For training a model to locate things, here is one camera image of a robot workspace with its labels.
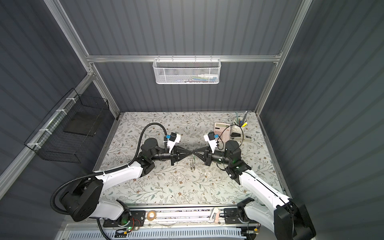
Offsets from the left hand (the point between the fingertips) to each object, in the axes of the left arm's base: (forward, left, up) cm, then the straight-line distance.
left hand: (192, 153), depth 72 cm
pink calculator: (+30, -23, -22) cm, 43 cm away
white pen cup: (+30, -35, -12) cm, 48 cm away
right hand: (0, -1, 0) cm, 1 cm away
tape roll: (-21, +24, -23) cm, 39 cm away
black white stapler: (+22, -33, -19) cm, 44 cm away
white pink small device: (-23, -10, -21) cm, 33 cm away
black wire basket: (+11, +62, +5) cm, 63 cm away
